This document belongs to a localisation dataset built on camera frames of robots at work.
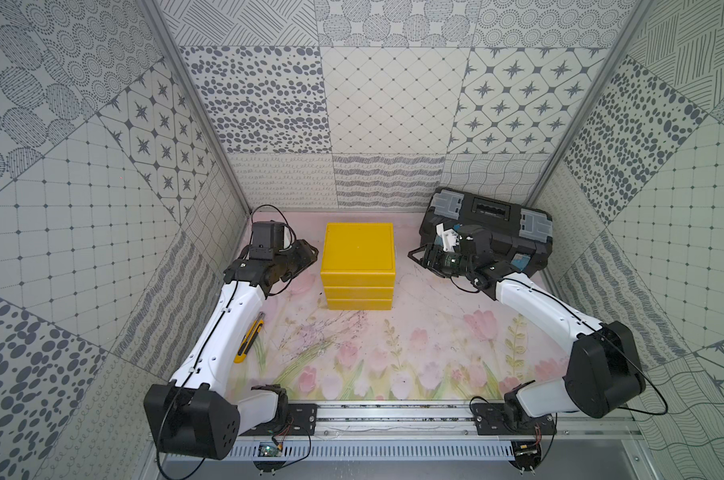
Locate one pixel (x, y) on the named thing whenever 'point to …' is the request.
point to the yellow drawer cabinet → (358, 266)
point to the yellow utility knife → (250, 338)
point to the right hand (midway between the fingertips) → (414, 261)
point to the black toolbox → (521, 236)
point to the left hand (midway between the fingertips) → (311, 248)
